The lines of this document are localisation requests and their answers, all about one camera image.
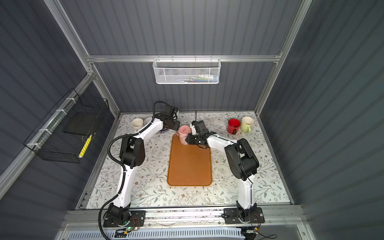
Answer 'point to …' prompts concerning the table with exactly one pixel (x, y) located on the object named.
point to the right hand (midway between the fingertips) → (188, 140)
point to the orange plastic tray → (189, 165)
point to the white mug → (136, 124)
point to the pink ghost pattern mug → (182, 133)
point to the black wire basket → (63, 134)
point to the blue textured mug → (147, 120)
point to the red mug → (233, 125)
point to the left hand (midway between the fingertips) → (176, 124)
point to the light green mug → (246, 123)
